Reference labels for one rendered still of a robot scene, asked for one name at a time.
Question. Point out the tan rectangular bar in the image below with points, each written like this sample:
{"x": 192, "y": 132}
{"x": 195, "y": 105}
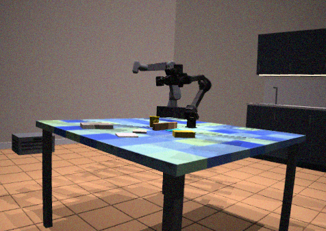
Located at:
{"x": 164, "y": 126}

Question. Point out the dark yellow cup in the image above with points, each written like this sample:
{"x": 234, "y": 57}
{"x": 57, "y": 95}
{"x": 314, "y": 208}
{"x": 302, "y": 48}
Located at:
{"x": 153, "y": 120}

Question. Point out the yellow flat block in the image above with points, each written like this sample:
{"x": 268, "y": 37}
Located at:
{"x": 183, "y": 134}

